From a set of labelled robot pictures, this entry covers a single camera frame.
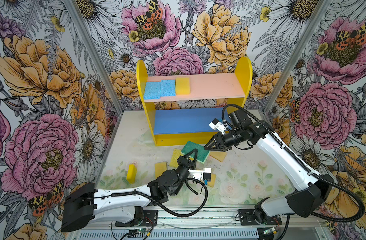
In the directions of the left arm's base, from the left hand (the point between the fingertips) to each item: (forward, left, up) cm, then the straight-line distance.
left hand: (192, 149), depth 68 cm
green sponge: (-3, -4, +2) cm, 6 cm away
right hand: (-2, -7, +1) cm, 8 cm away
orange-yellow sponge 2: (+11, -18, -26) cm, 34 cm away
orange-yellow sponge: (-6, -12, -26) cm, 29 cm away
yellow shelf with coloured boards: (+30, +4, -14) cm, 33 cm away
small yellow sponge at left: (-3, +33, -23) cm, 40 cm away
